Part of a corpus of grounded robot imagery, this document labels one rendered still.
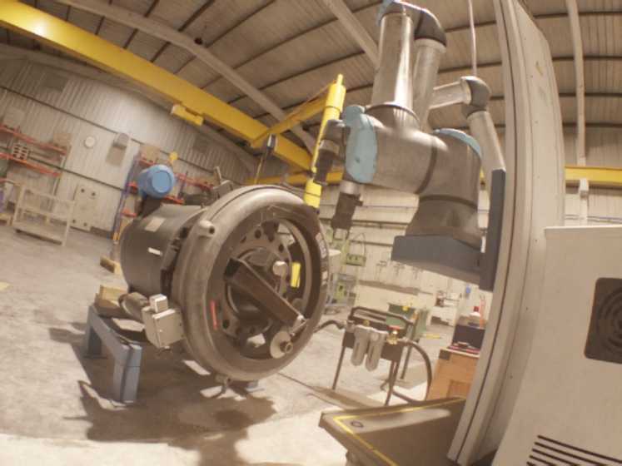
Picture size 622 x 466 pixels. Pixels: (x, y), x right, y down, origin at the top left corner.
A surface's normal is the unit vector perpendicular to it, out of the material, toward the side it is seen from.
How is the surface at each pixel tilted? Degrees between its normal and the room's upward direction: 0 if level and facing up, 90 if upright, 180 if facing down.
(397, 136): 81
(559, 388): 90
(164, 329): 90
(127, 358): 90
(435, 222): 70
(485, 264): 90
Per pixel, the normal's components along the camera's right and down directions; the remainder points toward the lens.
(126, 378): 0.79, 0.10
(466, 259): 0.47, -0.01
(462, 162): 0.08, -0.12
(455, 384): -0.57, -0.24
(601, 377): -0.85, -0.25
